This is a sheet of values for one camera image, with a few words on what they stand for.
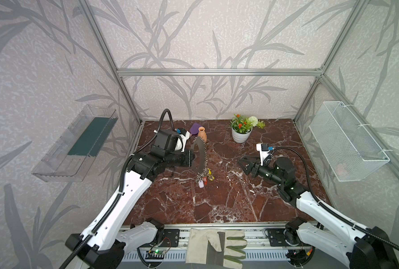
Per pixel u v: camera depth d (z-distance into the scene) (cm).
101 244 36
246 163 68
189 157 59
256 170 66
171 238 73
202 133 101
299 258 73
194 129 115
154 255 72
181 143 55
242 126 98
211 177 80
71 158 63
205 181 79
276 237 74
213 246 71
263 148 67
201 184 76
